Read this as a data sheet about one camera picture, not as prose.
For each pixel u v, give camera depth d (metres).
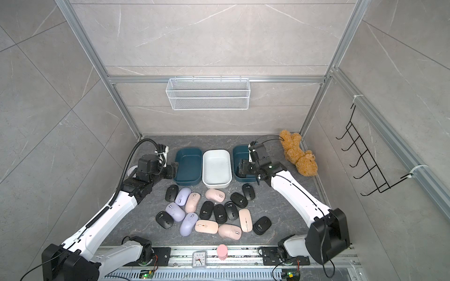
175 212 0.84
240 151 1.02
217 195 0.89
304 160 0.95
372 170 0.64
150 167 0.59
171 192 0.90
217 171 1.01
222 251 0.67
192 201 0.87
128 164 0.54
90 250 0.41
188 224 0.80
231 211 0.86
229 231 0.78
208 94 1.01
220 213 0.83
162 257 0.74
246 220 0.81
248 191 0.92
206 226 0.80
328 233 0.40
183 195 0.88
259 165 0.61
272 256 0.73
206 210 0.84
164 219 0.82
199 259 0.71
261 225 0.80
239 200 0.88
